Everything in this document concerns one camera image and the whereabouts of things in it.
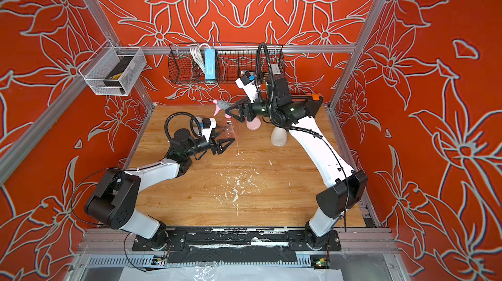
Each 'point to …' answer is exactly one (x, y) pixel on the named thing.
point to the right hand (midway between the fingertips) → (227, 107)
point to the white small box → (275, 69)
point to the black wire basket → (187, 61)
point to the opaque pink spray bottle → (255, 125)
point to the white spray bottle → (278, 136)
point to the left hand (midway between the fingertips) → (230, 133)
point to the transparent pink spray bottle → (227, 131)
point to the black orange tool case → (314, 102)
